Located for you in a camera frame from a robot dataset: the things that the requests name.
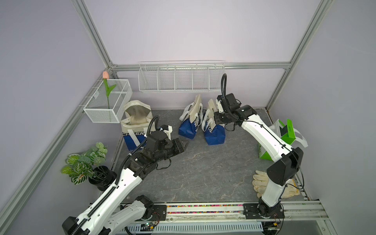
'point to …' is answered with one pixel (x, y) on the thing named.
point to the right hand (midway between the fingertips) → (217, 116)
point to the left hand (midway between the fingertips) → (187, 144)
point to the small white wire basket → (107, 104)
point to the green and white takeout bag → (287, 132)
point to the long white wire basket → (185, 76)
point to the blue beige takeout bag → (135, 123)
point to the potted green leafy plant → (87, 165)
